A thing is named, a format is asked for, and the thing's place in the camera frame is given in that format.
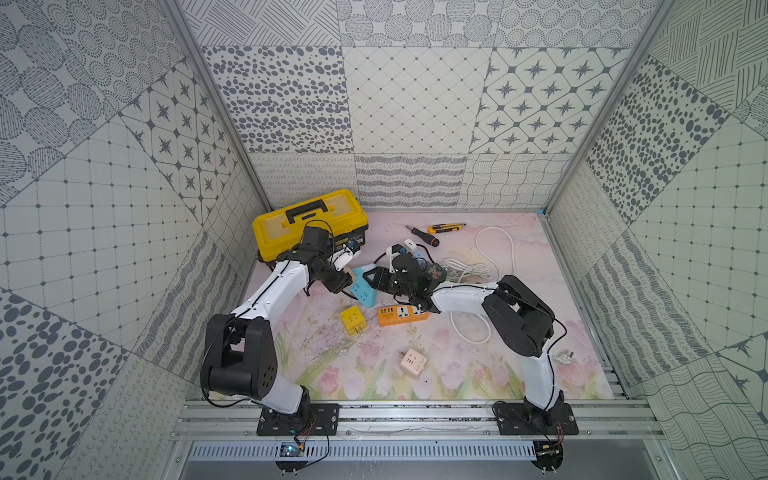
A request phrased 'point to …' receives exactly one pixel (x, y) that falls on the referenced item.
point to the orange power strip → (398, 315)
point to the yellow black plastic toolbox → (340, 212)
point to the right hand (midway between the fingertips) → (371, 279)
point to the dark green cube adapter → (437, 273)
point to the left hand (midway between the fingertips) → (340, 269)
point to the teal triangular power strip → (361, 288)
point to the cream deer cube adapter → (412, 361)
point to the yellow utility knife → (446, 227)
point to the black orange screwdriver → (434, 241)
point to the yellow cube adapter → (353, 320)
